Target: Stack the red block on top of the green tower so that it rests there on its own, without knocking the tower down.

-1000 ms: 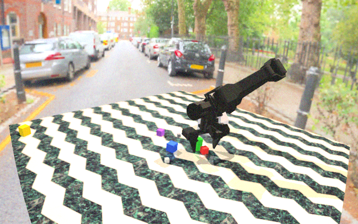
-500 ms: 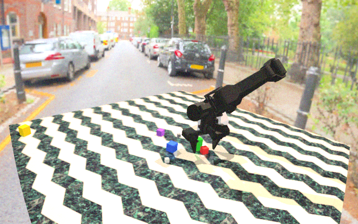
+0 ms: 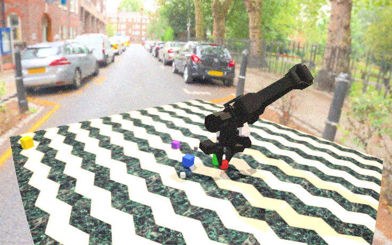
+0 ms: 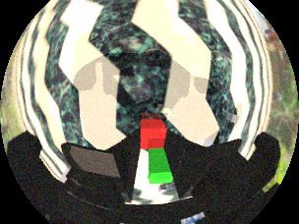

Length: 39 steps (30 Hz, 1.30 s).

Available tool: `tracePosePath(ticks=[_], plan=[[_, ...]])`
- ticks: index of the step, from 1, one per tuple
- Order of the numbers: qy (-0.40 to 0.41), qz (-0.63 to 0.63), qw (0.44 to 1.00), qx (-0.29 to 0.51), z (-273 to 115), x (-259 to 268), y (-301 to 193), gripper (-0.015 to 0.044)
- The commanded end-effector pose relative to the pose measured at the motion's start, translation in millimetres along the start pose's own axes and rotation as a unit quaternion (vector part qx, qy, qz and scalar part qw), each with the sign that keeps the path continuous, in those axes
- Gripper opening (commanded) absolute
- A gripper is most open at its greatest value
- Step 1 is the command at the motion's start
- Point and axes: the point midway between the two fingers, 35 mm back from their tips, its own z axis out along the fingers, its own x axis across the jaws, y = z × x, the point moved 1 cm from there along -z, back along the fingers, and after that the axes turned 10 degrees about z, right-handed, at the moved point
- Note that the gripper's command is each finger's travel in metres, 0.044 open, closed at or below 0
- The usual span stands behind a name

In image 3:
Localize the blue cube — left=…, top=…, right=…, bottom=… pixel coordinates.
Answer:
left=182, top=154, right=195, bottom=167

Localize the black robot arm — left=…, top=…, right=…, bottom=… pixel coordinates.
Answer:
left=204, top=63, right=314, bottom=154

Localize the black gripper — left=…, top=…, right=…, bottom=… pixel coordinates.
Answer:
left=199, top=127, right=239, bottom=166

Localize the small purple cube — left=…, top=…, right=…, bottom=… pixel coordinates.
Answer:
left=171, top=140, right=180, bottom=150

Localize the red block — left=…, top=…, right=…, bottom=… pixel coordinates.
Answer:
left=220, top=159, right=229, bottom=169

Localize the yellow cube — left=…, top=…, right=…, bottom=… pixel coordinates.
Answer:
left=20, top=136, right=34, bottom=150

